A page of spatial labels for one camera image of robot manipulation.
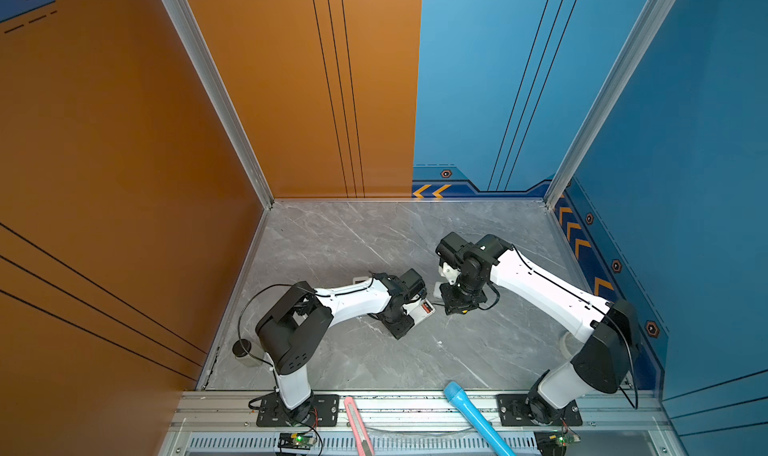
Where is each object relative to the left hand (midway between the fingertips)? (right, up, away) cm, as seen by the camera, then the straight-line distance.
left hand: (400, 324), depth 88 cm
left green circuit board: (-25, -22, -17) cm, 38 cm away
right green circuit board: (+36, -22, -17) cm, 46 cm away
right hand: (+12, +7, -12) cm, 18 cm away
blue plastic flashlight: (+18, -17, -18) cm, 31 cm away
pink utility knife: (-9, -21, -18) cm, 29 cm away
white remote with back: (+5, +6, -7) cm, 11 cm away
